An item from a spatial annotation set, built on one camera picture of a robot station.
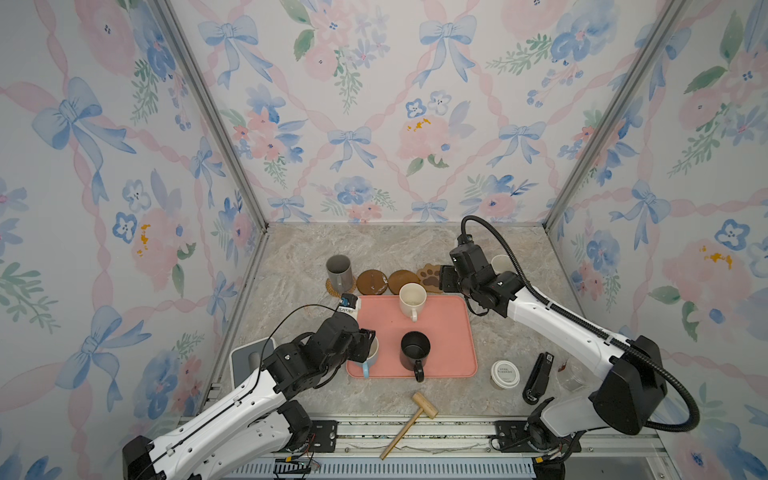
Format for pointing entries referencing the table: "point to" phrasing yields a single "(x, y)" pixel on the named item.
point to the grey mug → (340, 273)
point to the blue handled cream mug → (371, 358)
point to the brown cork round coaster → (399, 278)
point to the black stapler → (538, 378)
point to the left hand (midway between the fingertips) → (368, 330)
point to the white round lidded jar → (505, 374)
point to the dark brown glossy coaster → (371, 282)
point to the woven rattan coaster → (331, 289)
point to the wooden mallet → (426, 407)
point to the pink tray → (449, 322)
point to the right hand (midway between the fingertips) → (447, 271)
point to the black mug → (414, 352)
